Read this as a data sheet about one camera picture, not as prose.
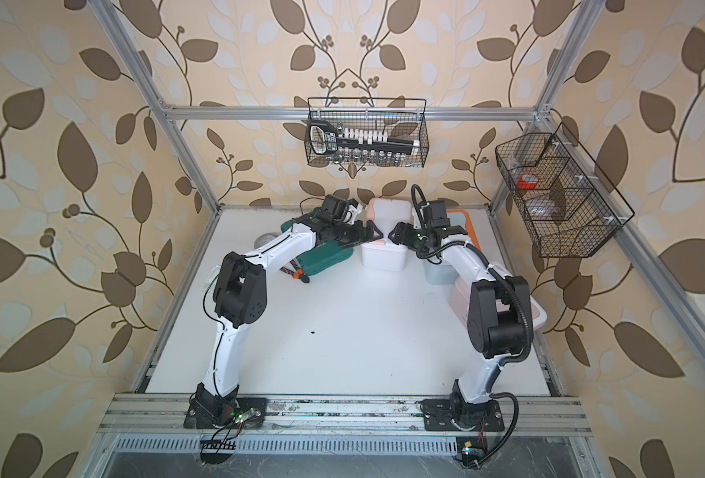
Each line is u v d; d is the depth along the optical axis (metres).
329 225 0.78
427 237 0.69
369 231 0.85
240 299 0.57
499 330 0.48
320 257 0.97
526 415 0.76
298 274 0.99
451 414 0.73
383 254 0.95
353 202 0.91
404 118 0.91
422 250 0.82
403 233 0.83
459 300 0.83
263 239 1.08
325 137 0.84
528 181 0.81
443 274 0.93
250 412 0.74
